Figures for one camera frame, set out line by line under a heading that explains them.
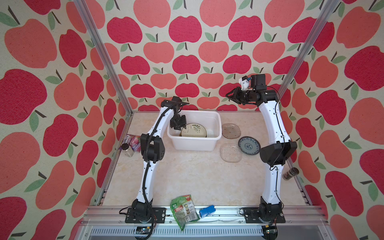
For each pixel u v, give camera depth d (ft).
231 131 3.63
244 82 2.56
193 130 3.43
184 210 2.46
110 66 3.05
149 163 2.10
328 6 2.27
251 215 2.40
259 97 2.02
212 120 3.33
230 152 3.23
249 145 3.33
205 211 2.44
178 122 2.84
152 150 2.05
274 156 1.85
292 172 2.61
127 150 2.96
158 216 2.44
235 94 2.43
